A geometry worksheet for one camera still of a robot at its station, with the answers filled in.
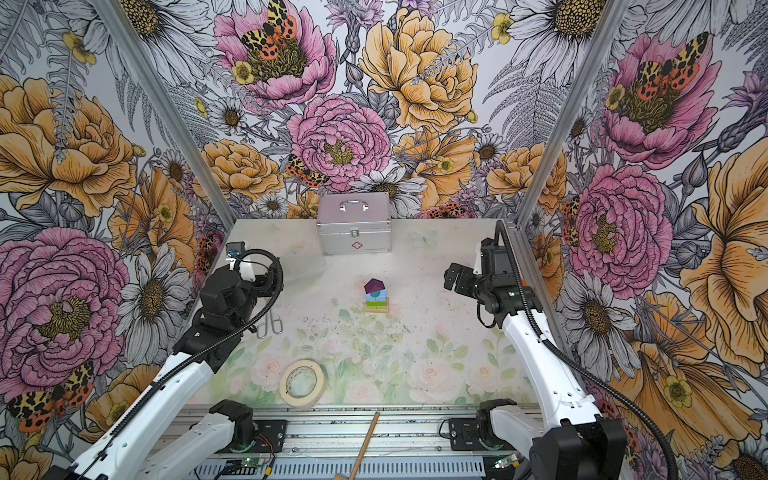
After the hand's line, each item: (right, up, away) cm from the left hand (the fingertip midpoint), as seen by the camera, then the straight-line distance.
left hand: (259, 269), depth 76 cm
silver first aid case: (+21, +14, +27) cm, 37 cm away
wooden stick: (+28, -41, -2) cm, 49 cm away
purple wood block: (+28, -5, +10) cm, 30 cm away
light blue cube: (+29, -9, +15) cm, 34 cm away
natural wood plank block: (+28, -14, +20) cm, 37 cm away
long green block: (+29, -12, +18) cm, 36 cm away
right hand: (+51, -5, +3) cm, 52 cm away
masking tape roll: (+11, -34, +1) cm, 36 cm away
